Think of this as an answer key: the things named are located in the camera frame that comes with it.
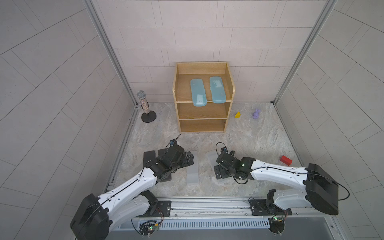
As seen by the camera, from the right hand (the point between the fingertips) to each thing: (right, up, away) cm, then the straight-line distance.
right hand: (220, 172), depth 82 cm
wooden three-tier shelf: (-5, +29, +5) cm, 30 cm away
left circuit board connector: (-35, -18, -16) cm, 42 cm away
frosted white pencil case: (-16, -1, -1) cm, 16 cm away
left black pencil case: (-41, +7, +4) cm, 42 cm away
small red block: (+39, +5, +5) cm, 40 cm away
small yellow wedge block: (+17, +32, +26) cm, 44 cm away
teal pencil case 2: (-13, +44, -3) cm, 46 cm away
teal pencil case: (-2, +46, -1) cm, 46 cm away
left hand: (-17, +8, -1) cm, 19 cm away
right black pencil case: (-25, +7, -23) cm, 34 cm away
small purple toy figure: (+29, +32, +23) cm, 49 cm away
